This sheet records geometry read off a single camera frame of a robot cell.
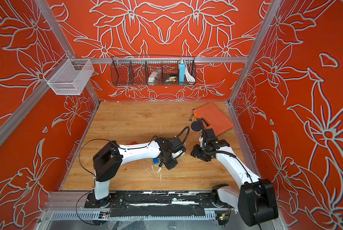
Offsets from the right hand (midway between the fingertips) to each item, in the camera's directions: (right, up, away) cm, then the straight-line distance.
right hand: (191, 154), depth 82 cm
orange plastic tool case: (+19, +20, +19) cm, 34 cm away
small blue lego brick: (-21, -5, +2) cm, 22 cm away
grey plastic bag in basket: (-23, +49, +11) cm, 55 cm away
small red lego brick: (-38, +4, +13) cm, 40 cm away
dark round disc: (+7, +15, +24) cm, 28 cm away
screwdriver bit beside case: (+3, +20, +25) cm, 32 cm away
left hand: (-10, -7, +2) cm, 13 cm away
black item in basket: (-11, +46, +8) cm, 48 cm away
